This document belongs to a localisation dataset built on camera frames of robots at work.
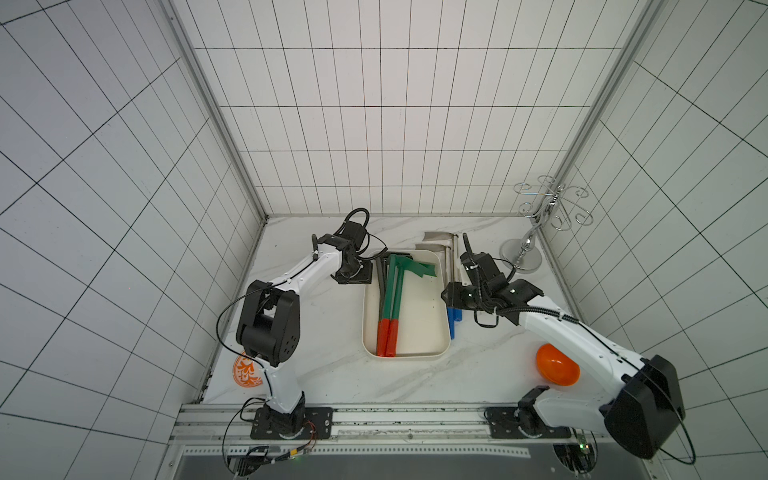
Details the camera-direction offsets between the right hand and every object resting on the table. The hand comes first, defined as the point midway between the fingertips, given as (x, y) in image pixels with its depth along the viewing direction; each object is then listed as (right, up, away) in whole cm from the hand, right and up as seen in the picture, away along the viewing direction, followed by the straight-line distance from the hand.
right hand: (446, 289), depth 83 cm
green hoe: (-4, +4, +15) cm, 16 cm away
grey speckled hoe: (-19, +4, +15) cm, 25 cm away
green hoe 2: (-18, -12, 0) cm, 22 cm away
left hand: (-26, 0, +8) cm, 27 cm away
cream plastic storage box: (-6, -14, +4) cm, 16 cm away
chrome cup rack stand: (+32, +24, +3) cm, 40 cm away
